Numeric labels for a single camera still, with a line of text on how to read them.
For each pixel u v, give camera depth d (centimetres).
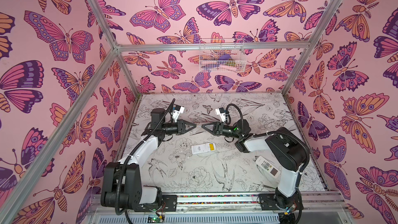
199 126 81
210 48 94
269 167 83
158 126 65
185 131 74
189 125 77
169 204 74
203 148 90
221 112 78
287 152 50
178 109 76
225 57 96
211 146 92
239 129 69
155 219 72
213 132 75
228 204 75
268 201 73
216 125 75
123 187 42
